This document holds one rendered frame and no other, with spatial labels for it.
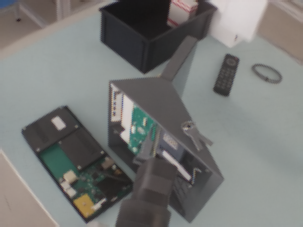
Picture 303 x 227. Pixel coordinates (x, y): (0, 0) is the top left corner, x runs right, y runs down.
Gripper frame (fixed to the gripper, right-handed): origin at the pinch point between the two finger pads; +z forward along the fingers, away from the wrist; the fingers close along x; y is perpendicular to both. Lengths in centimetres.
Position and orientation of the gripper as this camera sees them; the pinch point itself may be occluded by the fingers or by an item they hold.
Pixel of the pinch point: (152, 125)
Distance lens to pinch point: 49.1
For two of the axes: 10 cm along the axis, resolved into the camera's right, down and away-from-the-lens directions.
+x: 3.4, -4.1, -8.5
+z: 2.3, -8.4, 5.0
